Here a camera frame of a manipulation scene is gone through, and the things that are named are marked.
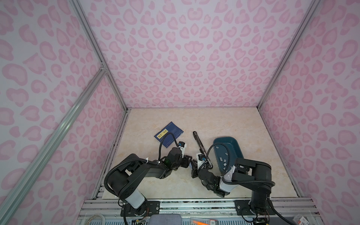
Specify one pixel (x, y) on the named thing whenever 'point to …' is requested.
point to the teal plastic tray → (226, 150)
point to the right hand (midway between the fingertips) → (191, 162)
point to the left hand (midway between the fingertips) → (191, 156)
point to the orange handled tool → (212, 222)
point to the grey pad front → (165, 219)
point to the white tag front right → (303, 221)
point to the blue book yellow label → (172, 128)
